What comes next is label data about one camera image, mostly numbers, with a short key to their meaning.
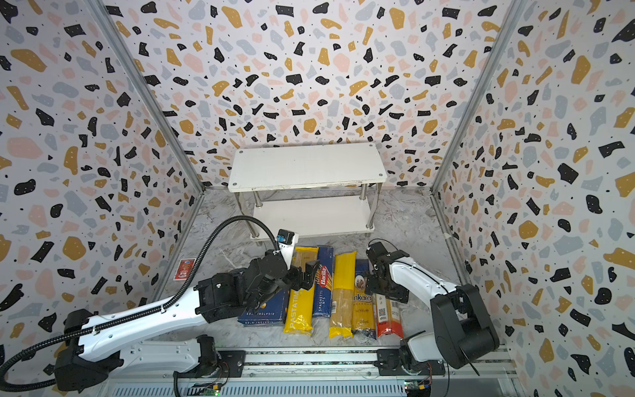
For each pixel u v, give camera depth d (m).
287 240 0.57
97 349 0.39
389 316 0.80
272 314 0.78
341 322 0.80
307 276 0.60
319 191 1.22
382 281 0.73
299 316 0.78
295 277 0.58
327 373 0.74
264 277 0.46
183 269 0.92
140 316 0.42
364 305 0.84
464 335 0.43
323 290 0.85
